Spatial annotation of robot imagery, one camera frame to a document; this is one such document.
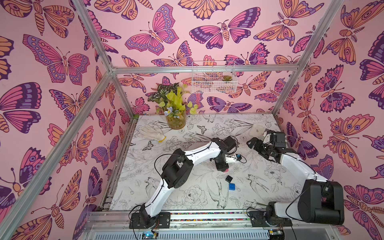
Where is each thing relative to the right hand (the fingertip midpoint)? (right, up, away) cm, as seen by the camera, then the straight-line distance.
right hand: (254, 144), depth 89 cm
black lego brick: (-16, -19, -4) cm, 25 cm away
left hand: (-18, -13, +1) cm, 22 cm away
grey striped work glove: (+10, +8, +20) cm, 24 cm away
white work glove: (-67, +7, +21) cm, 71 cm away
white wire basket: (-21, +43, +7) cm, 48 cm away
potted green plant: (-51, +26, +5) cm, 57 cm away
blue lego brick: (-15, -23, -6) cm, 28 cm away
